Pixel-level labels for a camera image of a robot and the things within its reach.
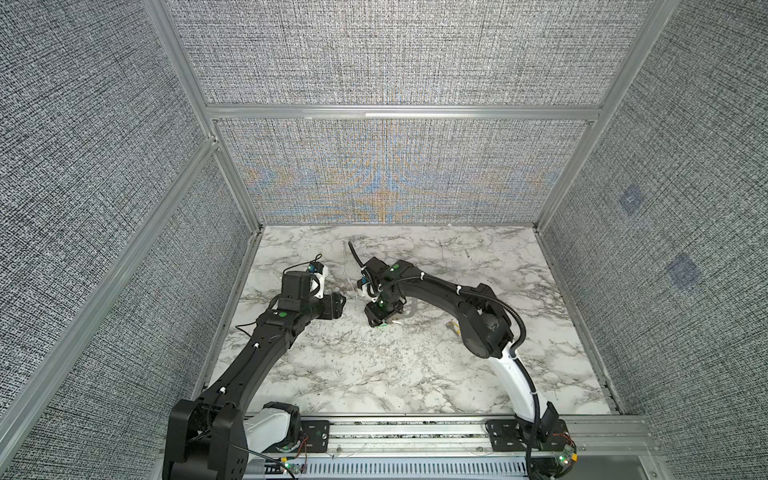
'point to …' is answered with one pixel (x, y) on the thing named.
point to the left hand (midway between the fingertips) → (334, 298)
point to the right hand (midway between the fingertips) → (376, 318)
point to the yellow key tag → (458, 327)
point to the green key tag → (382, 326)
